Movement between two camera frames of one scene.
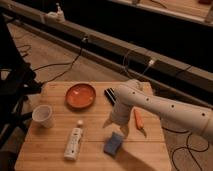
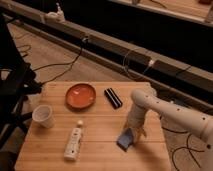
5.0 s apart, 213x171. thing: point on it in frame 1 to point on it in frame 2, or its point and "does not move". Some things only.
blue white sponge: [113, 143] to [125, 139]
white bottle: [71, 151] does not move
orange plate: [80, 96] does not move
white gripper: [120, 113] to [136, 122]
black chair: [17, 81] does not move
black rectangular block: [109, 94] does not move
